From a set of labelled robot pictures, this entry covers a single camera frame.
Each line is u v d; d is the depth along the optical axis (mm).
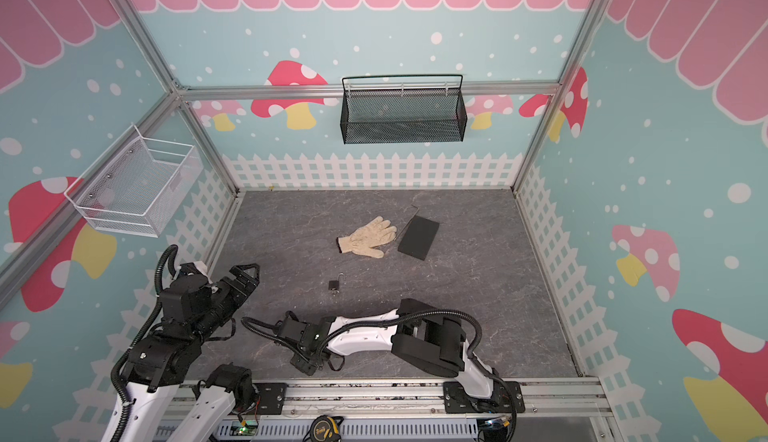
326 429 683
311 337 627
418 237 1062
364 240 1056
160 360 457
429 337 499
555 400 752
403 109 945
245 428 725
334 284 942
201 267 643
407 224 1091
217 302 579
